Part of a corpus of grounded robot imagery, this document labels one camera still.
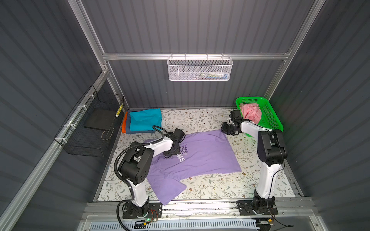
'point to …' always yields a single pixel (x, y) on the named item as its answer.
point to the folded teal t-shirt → (144, 121)
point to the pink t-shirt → (252, 111)
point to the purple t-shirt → (203, 155)
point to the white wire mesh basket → (197, 68)
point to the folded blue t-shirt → (128, 124)
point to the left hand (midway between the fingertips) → (172, 151)
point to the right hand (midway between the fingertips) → (222, 130)
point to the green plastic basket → (269, 120)
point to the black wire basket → (87, 132)
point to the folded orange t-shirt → (124, 123)
